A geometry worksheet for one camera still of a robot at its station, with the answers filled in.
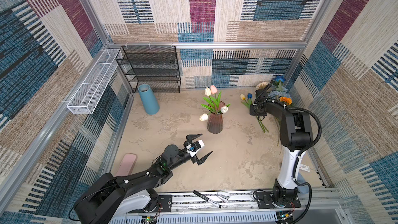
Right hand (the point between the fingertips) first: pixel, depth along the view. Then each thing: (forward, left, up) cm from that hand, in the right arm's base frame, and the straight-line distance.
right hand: (255, 112), depth 103 cm
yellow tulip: (-10, -4, -3) cm, 11 cm away
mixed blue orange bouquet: (+10, -15, +9) cm, 20 cm away
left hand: (-26, +34, +14) cm, 45 cm away
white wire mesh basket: (-14, +88, +32) cm, 94 cm away
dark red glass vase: (-6, +27, +1) cm, 27 cm away
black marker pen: (-50, +30, -1) cm, 59 cm away
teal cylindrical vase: (+2, +67, +10) cm, 68 cm away
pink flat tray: (-32, +76, 0) cm, 82 cm away
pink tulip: (-4, +29, +27) cm, 39 cm away
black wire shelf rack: (+13, +63, +31) cm, 72 cm away
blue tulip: (+14, 0, 0) cm, 14 cm away
